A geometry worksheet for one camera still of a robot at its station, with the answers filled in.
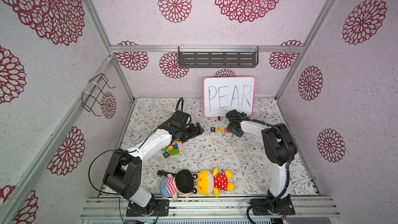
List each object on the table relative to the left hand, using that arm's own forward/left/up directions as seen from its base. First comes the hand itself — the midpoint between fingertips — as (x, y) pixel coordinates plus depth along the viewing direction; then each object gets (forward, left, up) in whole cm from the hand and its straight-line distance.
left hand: (198, 133), depth 86 cm
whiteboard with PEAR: (+29, -16, +1) cm, 34 cm away
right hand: (+12, -22, -12) cm, 28 cm away
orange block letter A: (+7, -17, -8) cm, 20 cm away
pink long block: (-2, +11, -12) cm, 17 cm away
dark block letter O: (-8, +19, -11) cm, 23 cm away
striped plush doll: (-25, +8, -4) cm, 26 cm away
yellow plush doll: (-25, -5, -5) cm, 25 cm away
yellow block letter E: (+10, -14, -12) cm, 21 cm away
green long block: (-6, +15, -12) cm, 20 cm away
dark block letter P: (+11, -9, -13) cm, 19 cm away
